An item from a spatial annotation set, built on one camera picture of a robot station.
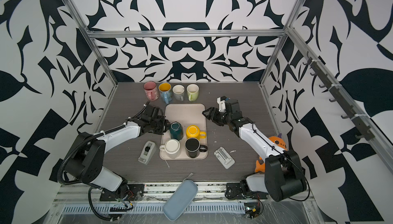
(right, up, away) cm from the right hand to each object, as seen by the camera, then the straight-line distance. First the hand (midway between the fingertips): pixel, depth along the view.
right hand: (205, 112), depth 83 cm
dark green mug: (-15, -10, +2) cm, 19 cm away
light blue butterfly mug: (-25, +13, +19) cm, 34 cm away
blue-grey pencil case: (-12, -38, -13) cm, 42 cm away
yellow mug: (-6, -10, +2) cm, 12 cm away
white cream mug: (-18, -18, -2) cm, 26 cm away
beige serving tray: (-10, -3, +19) cm, 22 cm away
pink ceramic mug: (-34, +13, +19) cm, 41 cm away
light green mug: (-7, +13, +24) cm, 28 cm away
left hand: (-19, -4, +8) cm, 21 cm away
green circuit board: (+21, -43, -12) cm, 50 cm away
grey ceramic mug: (-16, +12, +20) cm, 28 cm away
